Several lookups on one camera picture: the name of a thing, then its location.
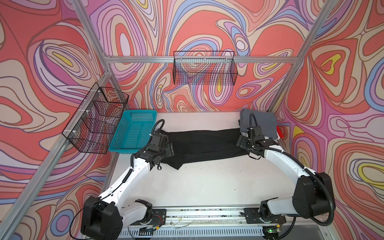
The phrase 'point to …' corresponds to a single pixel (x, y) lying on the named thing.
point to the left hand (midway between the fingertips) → (169, 149)
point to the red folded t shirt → (279, 132)
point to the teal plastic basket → (133, 131)
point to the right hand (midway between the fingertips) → (244, 147)
